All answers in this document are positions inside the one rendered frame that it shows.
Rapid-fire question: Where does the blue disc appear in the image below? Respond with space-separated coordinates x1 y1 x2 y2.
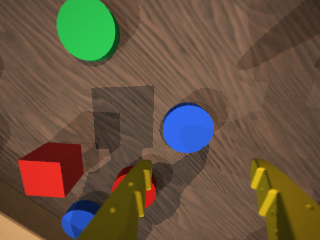
62 200 101 239
163 102 214 153

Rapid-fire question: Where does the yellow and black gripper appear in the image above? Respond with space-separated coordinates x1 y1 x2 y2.
76 159 320 240

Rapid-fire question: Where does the green disc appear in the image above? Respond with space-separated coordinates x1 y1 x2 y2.
57 0 120 62

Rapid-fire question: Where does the tan wooden tray with round pockets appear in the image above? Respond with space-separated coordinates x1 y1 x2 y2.
0 179 76 240

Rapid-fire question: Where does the red cube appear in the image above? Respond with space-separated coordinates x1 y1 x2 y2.
18 142 84 198

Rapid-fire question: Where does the red disc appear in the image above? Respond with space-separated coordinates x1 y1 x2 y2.
112 165 157 208

